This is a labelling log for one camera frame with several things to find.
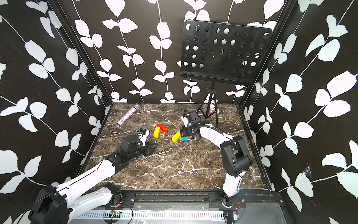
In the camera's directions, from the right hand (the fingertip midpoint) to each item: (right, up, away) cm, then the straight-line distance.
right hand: (179, 130), depth 91 cm
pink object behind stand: (+28, +14, +22) cm, 38 cm away
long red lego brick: (-12, +1, +11) cm, 17 cm away
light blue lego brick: (0, -1, +9) cm, 9 cm away
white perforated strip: (-6, -41, -21) cm, 47 cm away
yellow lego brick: (-3, -6, +6) cm, 9 cm away
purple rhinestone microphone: (-42, +10, +19) cm, 48 cm away
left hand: (-14, -6, -10) cm, 18 cm away
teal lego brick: (+4, -6, +6) cm, 9 cm away
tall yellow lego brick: (-16, -2, +8) cm, 18 cm away
